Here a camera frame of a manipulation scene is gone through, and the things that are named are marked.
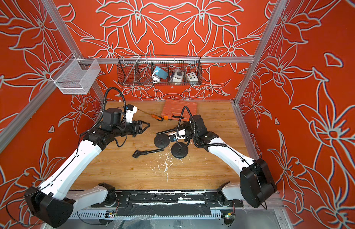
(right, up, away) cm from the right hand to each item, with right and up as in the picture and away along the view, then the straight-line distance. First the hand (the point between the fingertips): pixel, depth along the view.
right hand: (176, 123), depth 81 cm
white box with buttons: (+11, +31, +14) cm, 35 cm away
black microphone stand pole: (-6, -4, -2) cm, 8 cm away
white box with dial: (+1, +30, +10) cm, 32 cm away
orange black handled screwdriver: (-16, +3, +26) cm, 30 cm away
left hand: (-16, 0, -8) cm, 18 cm away
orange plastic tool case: (-3, +9, +26) cm, 27 cm away
